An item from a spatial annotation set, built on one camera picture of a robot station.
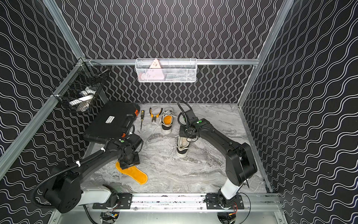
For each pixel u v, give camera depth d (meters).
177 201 0.76
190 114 0.68
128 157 0.67
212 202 0.73
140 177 0.82
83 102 0.74
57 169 0.42
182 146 0.92
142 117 1.10
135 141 0.70
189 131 0.62
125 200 0.75
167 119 1.06
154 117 1.10
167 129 0.98
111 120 1.00
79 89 0.92
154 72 0.90
